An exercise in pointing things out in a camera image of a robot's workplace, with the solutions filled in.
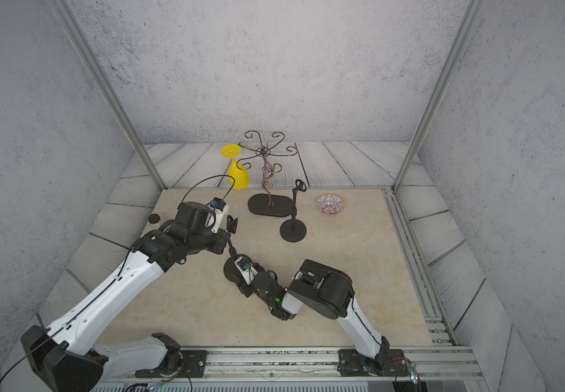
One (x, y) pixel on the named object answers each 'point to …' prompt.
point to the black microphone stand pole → (294, 211)
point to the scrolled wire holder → (269, 167)
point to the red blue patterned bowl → (330, 205)
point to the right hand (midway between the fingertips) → (239, 270)
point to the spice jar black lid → (153, 218)
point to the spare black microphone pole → (231, 224)
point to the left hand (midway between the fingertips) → (232, 234)
